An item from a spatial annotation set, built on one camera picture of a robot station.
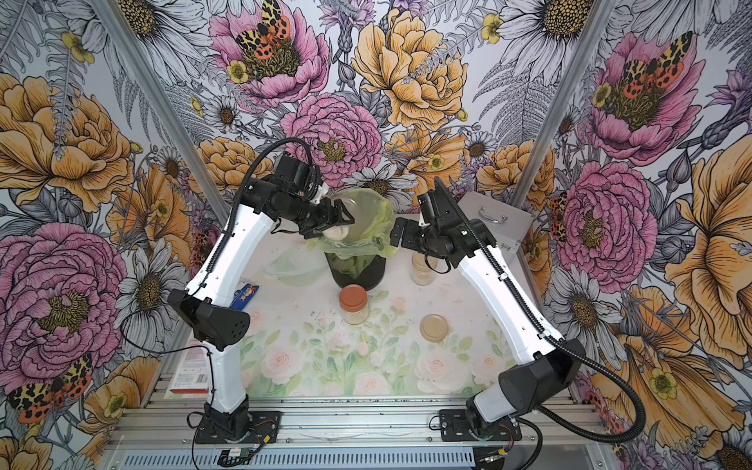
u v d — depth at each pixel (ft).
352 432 2.45
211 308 1.57
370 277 3.18
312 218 2.19
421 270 3.16
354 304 2.79
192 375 2.59
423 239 2.03
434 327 3.03
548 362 1.30
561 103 2.88
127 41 2.47
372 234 2.97
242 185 1.78
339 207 2.30
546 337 1.34
